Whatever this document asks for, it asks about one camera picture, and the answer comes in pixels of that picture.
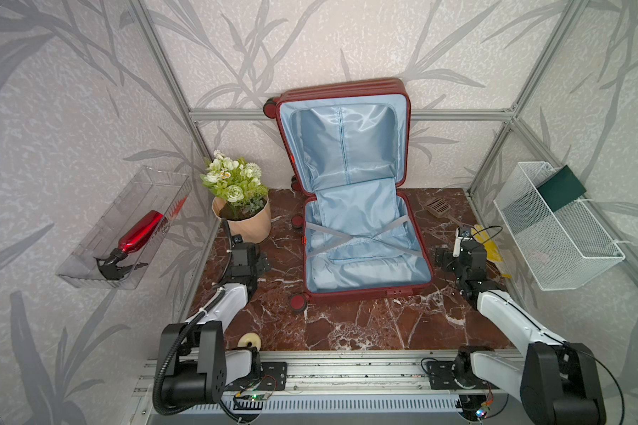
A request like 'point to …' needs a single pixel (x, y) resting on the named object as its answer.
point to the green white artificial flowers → (237, 181)
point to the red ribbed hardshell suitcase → (363, 236)
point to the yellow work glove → (492, 251)
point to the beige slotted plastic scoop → (441, 208)
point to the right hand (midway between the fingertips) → (453, 248)
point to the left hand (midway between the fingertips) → (250, 258)
